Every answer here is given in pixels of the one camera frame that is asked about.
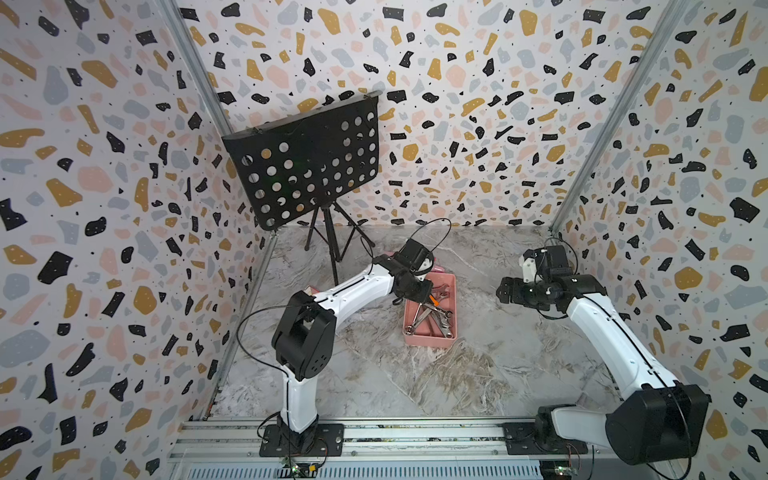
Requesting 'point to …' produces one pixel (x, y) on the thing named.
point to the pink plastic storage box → (434, 320)
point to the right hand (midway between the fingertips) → (510, 292)
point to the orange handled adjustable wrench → (440, 291)
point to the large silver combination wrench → (410, 329)
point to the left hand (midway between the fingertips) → (430, 292)
